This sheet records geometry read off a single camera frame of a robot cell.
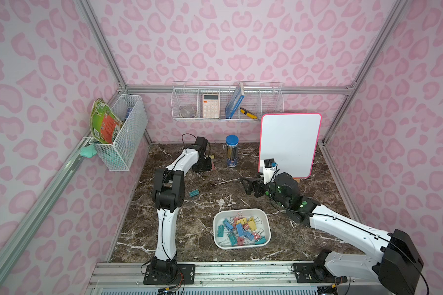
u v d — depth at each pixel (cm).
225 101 99
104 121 73
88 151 63
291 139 88
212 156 113
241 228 79
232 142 96
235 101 88
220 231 83
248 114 98
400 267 39
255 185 67
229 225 83
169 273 64
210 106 95
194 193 96
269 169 65
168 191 60
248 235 81
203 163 93
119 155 73
